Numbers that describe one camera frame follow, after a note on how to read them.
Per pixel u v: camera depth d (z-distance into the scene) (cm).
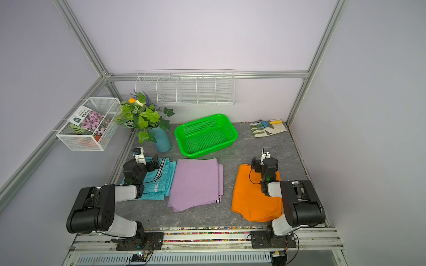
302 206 45
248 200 83
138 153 79
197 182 89
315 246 74
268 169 71
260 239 74
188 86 98
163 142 100
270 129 117
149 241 73
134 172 72
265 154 80
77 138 73
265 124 119
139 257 72
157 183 89
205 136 113
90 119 74
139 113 81
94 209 46
